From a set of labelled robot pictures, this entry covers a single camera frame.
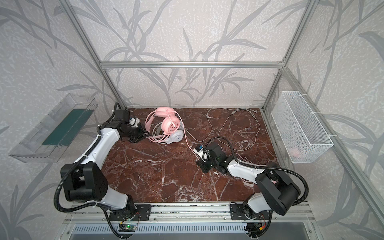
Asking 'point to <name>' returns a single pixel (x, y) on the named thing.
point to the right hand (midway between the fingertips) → (197, 158)
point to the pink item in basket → (295, 152)
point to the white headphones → (159, 136)
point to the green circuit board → (127, 227)
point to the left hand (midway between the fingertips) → (152, 128)
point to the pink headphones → (162, 123)
